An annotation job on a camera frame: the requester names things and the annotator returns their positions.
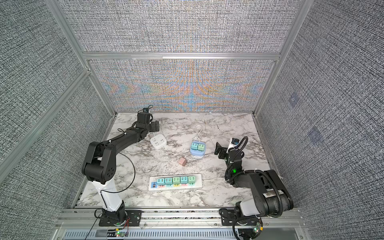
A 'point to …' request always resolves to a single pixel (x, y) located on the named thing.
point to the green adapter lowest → (191, 179)
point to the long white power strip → (153, 185)
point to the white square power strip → (158, 140)
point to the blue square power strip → (196, 152)
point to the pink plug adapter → (182, 161)
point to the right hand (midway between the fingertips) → (224, 143)
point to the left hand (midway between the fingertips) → (151, 123)
